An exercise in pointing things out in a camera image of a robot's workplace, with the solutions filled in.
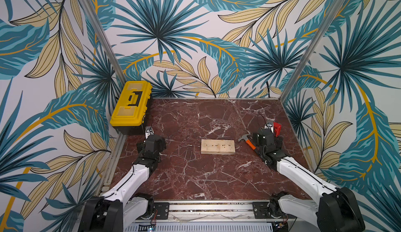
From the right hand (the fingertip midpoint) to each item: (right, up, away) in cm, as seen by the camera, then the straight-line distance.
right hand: (268, 134), depth 85 cm
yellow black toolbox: (-78, +10, +4) cm, 79 cm away
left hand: (-64, -4, +1) cm, 64 cm away
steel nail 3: (-50, -11, +8) cm, 52 cm away
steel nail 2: (-45, -13, +6) cm, 48 cm away
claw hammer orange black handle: (-9, -3, +13) cm, 16 cm away
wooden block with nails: (-27, -8, +6) cm, 29 cm away
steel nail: (-42, -12, +8) cm, 45 cm away
